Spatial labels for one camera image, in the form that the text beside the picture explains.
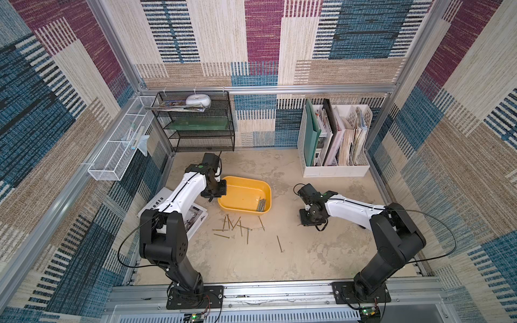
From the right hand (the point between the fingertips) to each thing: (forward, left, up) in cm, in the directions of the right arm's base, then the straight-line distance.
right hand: (305, 219), depth 92 cm
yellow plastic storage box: (+11, +27, +3) cm, 29 cm away
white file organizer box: (+25, -12, +24) cm, 37 cm away
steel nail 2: (-7, +37, -1) cm, 38 cm away
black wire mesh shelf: (+47, +53, +20) cm, 74 cm away
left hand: (+9, +38, +10) cm, 40 cm away
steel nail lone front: (-9, +13, -1) cm, 15 cm away
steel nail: (+7, +20, +1) cm, 21 cm away
